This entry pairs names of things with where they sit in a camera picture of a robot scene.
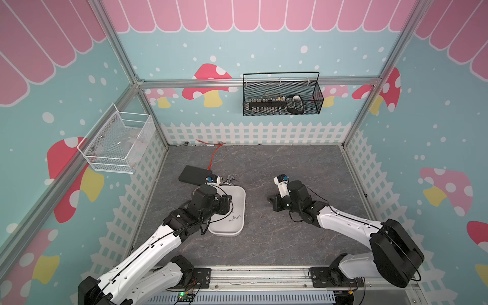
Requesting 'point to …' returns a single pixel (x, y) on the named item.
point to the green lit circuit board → (185, 297)
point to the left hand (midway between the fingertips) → (226, 200)
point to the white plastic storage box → (231, 223)
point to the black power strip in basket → (291, 104)
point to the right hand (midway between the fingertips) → (266, 198)
